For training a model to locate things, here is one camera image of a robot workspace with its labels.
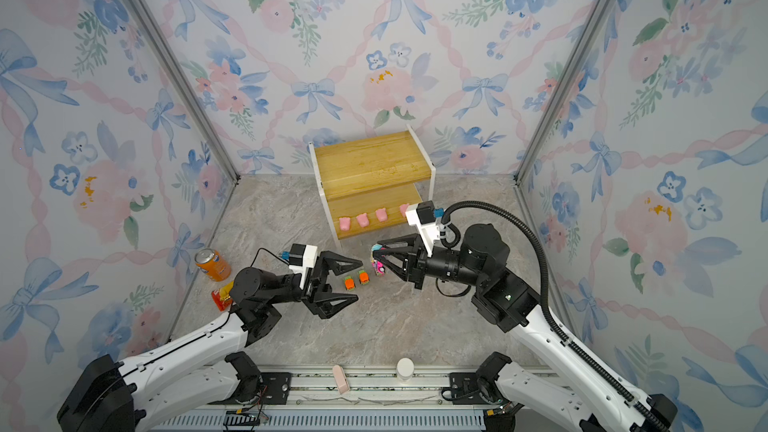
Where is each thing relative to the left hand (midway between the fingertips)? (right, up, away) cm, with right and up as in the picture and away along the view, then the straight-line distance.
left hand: (357, 283), depth 58 cm
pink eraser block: (-6, -27, +15) cm, 32 cm away
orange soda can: (-44, -2, +28) cm, 52 cm away
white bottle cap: (+10, -23, +13) cm, 28 cm away
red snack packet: (-42, -11, +29) cm, 52 cm away
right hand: (+4, +7, -1) cm, 8 cm away
